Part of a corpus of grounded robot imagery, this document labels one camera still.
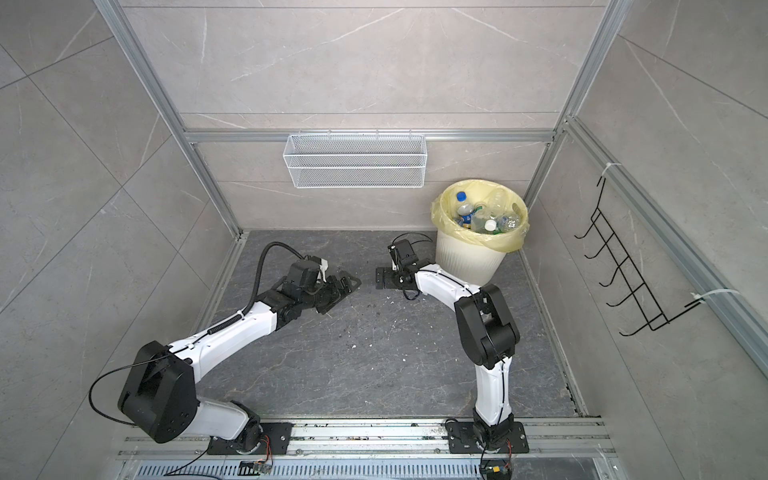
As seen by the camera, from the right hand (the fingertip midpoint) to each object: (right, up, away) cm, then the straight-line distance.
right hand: (389, 277), depth 98 cm
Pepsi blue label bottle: (+34, +17, -14) cm, 40 cm away
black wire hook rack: (+56, -3, -36) cm, 66 cm away
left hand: (-10, 0, -14) cm, 17 cm away
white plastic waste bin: (+26, +5, -8) cm, 28 cm away
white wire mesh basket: (-12, +40, 0) cm, 41 cm away
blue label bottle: (+26, +22, +1) cm, 34 cm away
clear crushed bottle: (+36, +25, -2) cm, 44 cm away
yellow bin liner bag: (+16, +21, -12) cm, 29 cm away
